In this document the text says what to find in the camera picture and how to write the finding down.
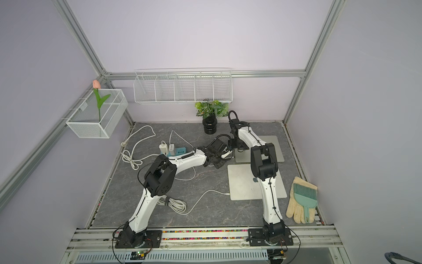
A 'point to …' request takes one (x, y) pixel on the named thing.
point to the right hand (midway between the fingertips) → (237, 147)
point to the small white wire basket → (98, 115)
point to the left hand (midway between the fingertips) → (221, 159)
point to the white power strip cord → (127, 157)
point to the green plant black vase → (211, 110)
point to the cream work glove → (295, 209)
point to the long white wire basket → (183, 85)
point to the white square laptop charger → (163, 147)
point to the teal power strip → (177, 150)
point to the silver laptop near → (243, 184)
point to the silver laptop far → (244, 155)
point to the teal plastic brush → (307, 196)
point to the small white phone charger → (171, 147)
